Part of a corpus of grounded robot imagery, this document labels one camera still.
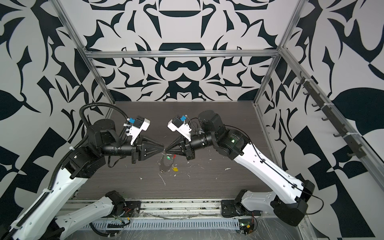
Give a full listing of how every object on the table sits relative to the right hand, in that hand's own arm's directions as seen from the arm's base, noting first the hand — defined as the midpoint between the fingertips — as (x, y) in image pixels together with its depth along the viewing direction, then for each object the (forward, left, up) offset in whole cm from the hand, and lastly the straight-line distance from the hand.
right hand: (168, 152), depth 53 cm
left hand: (+2, +2, +1) cm, 3 cm away
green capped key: (0, 0, -5) cm, 5 cm away
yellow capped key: (+1, -1, -19) cm, 19 cm away
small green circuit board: (-19, -32, -39) cm, 54 cm away
